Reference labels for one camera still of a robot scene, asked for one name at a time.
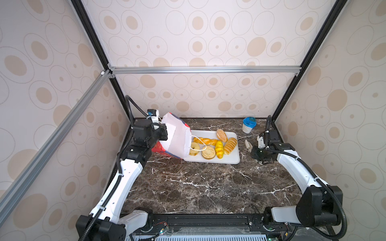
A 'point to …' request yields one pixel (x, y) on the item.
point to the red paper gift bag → (178, 143)
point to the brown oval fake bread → (221, 135)
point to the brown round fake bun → (209, 153)
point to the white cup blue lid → (249, 123)
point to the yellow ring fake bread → (196, 146)
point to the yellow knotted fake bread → (219, 149)
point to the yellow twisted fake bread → (205, 141)
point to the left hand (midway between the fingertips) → (168, 122)
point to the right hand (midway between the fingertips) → (253, 153)
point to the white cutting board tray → (214, 146)
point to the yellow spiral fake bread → (229, 145)
